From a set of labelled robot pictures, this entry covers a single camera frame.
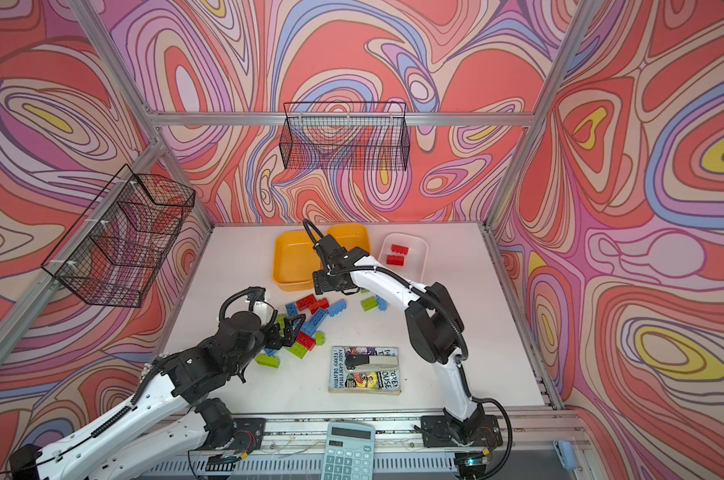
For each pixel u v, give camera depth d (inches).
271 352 33.3
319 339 34.7
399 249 43.7
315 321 35.8
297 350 33.8
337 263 26.6
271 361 33.3
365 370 32.3
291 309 36.7
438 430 29.0
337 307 36.9
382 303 37.4
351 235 43.8
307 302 37.7
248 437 28.3
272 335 25.5
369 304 37.7
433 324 20.3
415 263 42.1
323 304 37.6
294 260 43.6
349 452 27.2
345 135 37.8
